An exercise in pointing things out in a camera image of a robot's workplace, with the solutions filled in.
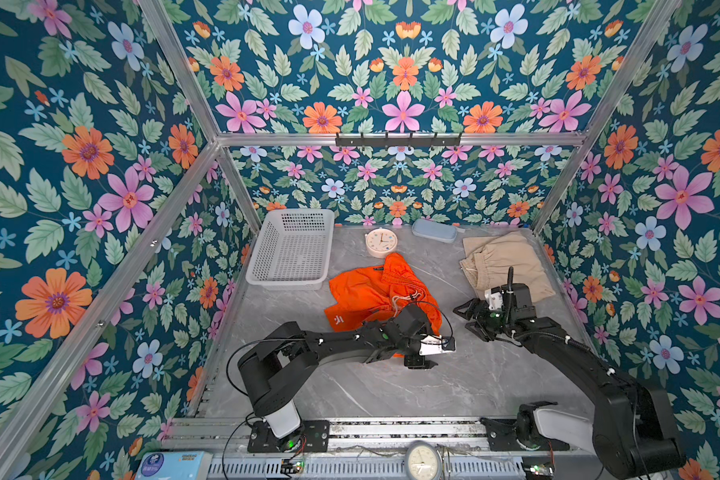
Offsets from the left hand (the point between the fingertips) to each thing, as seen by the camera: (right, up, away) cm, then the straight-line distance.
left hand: (441, 344), depth 80 cm
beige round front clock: (-7, -23, -13) cm, 27 cm away
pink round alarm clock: (-16, +29, +31) cm, 46 cm away
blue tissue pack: (-63, -23, -14) cm, 69 cm away
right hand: (+6, +7, +5) cm, 11 cm away
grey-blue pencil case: (+5, +34, +35) cm, 49 cm away
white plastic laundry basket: (-50, +26, +31) cm, 65 cm away
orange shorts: (-13, +13, +20) cm, 27 cm away
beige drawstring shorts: (+21, +22, +24) cm, 39 cm away
